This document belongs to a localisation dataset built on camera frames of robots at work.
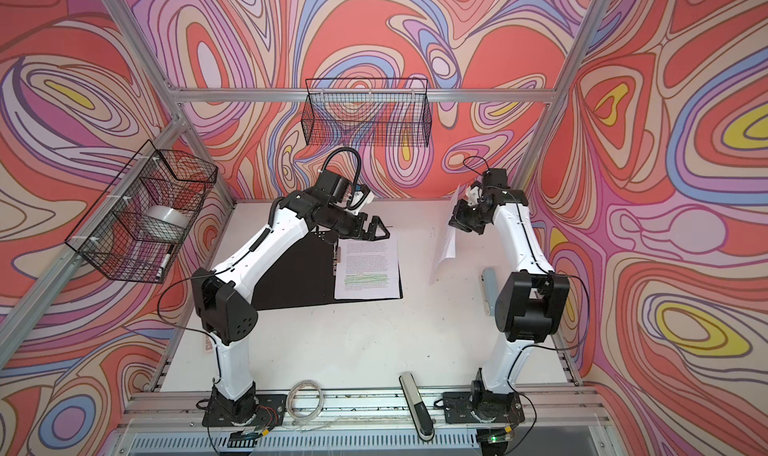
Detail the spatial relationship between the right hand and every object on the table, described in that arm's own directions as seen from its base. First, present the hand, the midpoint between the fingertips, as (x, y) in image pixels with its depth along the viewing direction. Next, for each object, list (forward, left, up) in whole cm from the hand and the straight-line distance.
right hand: (451, 226), depth 87 cm
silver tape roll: (-5, +72, +13) cm, 74 cm away
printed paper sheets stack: (-3, +26, -18) cm, 32 cm away
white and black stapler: (-43, +13, -15) cm, 48 cm away
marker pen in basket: (-17, +74, +7) cm, 76 cm away
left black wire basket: (-8, +79, +13) cm, 81 cm away
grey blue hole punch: (-13, -12, -15) cm, 23 cm away
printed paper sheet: (-8, +3, 0) cm, 8 cm away
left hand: (-5, +21, +5) cm, 23 cm away
